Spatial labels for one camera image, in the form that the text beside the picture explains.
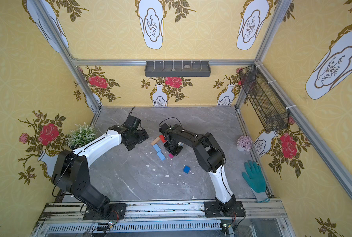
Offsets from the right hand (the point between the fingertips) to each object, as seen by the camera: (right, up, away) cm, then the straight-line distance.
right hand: (168, 154), depth 95 cm
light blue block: (-8, +4, +2) cm, 9 cm away
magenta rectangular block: (+1, -1, -1) cm, 2 cm away
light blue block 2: (-5, 0, -2) cm, 5 cm away
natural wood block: (-9, +8, +6) cm, 14 cm away
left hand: (-14, +10, -4) cm, 18 cm away
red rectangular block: (-4, +9, +6) cm, 12 cm away
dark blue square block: (+11, -7, -7) cm, 15 cm away
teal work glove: (+50, -12, -11) cm, 53 cm away
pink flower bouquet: (+46, +8, -6) cm, 47 cm away
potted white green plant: (-47, +14, -13) cm, 50 cm away
